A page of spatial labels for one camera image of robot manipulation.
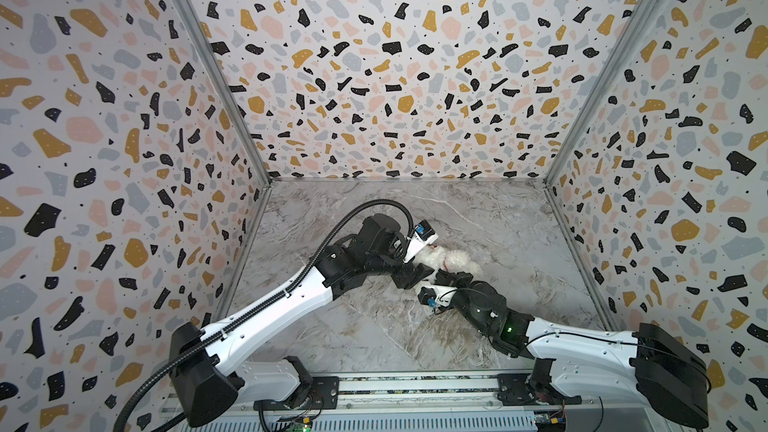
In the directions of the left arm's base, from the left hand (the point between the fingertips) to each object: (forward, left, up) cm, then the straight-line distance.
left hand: (431, 256), depth 69 cm
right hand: (+2, -2, -7) cm, 7 cm away
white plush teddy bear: (-1, 0, 0) cm, 1 cm away
